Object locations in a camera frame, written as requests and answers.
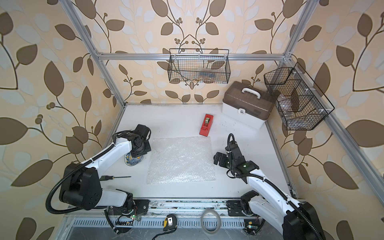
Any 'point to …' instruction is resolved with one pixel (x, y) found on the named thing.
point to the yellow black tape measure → (170, 223)
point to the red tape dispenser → (206, 125)
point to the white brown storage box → (251, 106)
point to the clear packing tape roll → (218, 219)
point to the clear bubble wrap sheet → (181, 159)
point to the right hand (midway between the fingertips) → (220, 159)
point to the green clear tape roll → (207, 120)
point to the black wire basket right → (301, 104)
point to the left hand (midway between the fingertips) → (143, 150)
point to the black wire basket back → (197, 65)
